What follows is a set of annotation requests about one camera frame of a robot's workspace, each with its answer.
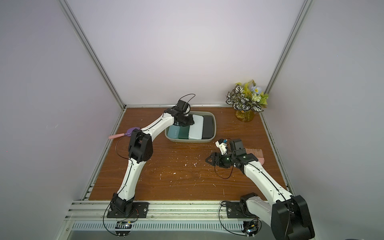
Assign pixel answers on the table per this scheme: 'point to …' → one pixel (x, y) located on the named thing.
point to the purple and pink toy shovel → (129, 133)
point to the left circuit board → (123, 228)
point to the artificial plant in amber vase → (246, 100)
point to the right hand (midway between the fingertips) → (210, 158)
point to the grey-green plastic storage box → (192, 140)
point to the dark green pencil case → (183, 132)
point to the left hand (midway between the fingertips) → (196, 121)
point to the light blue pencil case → (195, 131)
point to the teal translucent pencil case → (173, 131)
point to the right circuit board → (251, 227)
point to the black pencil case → (208, 131)
